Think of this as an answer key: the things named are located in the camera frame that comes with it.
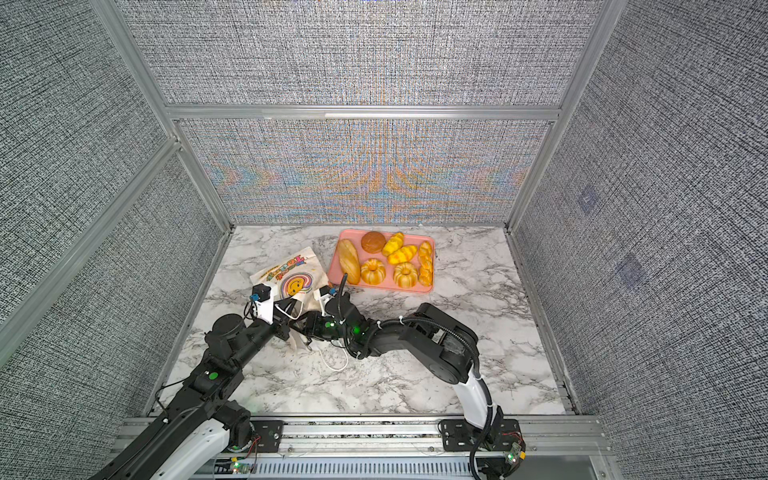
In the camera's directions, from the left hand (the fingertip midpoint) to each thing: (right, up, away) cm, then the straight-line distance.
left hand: (296, 299), depth 76 cm
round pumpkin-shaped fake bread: (+19, +6, +25) cm, 32 cm away
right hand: (-3, -8, +6) cm, 11 cm away
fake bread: (+10, +9, +28) cm, 31 cm away
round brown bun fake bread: (+19, +16, +34) cm, 42 cm away
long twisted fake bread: (+37, +8, +30) cm, 48 cm away
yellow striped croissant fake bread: (+29, +11, +31) cm, 44 cm away
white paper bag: (-2, +6, +7) cm, 9 cm away
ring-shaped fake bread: (+30, +4, +25) cm, 39 cm away
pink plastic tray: (+5, +4, +29) cm, 30 cm away
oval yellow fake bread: (+26, +15, +34) cm, 46 cm away
